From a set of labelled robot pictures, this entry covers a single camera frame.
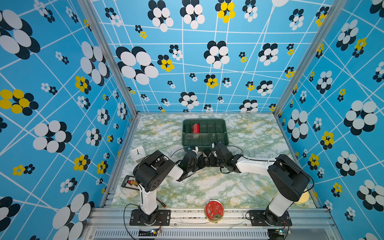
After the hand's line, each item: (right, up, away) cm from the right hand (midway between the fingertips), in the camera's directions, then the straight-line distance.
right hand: (208, 160), depth 92 cm
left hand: (+1, -1, 0) cm, 2 cm away
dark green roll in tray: (-13, +20, +11) cm, 26 cm away
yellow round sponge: (+49, -16, -15) cm, 53 cm away
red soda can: (-7, +20, +12) cm, 24 cm away
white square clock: (-44, +4, +2) cm, 45 cm away
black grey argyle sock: (-3, 0, -4) cm, 5 cm away
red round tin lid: (+2, -20, -20) cm, 28 cm away
